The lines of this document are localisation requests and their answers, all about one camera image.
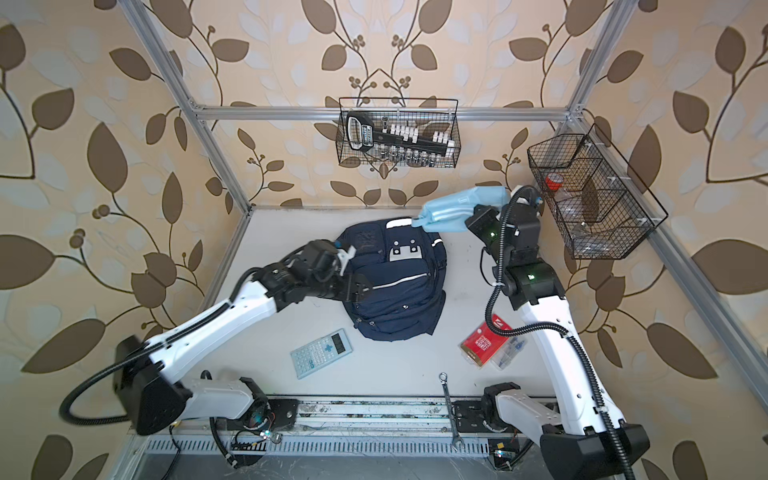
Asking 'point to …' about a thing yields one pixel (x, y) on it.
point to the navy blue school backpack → (407, 271)
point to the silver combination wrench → (443, 377)
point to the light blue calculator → (321, 353)
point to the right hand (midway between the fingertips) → (474, 207)
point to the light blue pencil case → (451, 212)
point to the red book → (482, 343)
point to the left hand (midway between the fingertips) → (359, 283)
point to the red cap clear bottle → (555, 181)
